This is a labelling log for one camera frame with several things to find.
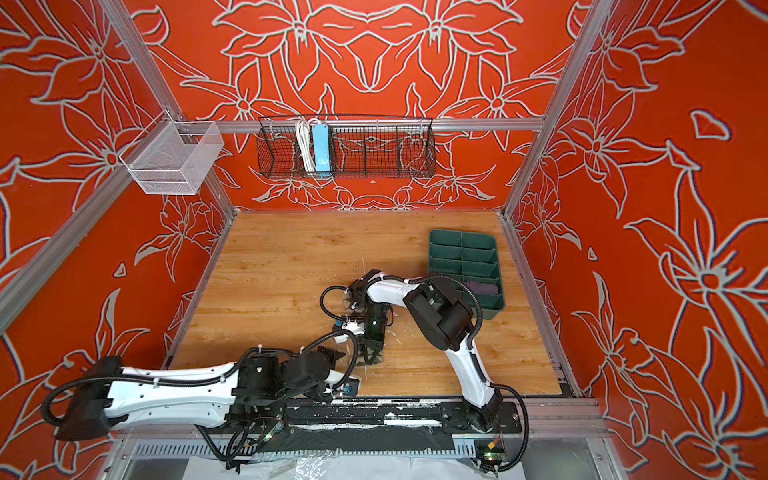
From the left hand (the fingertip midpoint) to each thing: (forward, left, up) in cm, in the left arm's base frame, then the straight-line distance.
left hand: (343, 363), depth 74 cm
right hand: (+5, -5, -8) cm, 11 cm away
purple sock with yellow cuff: (+26, -41, -4) cm, 49 cm away
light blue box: (+55, +12, +27) cm, 62 cm away
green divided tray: (+41, -38, -6) cm, 56 cm away
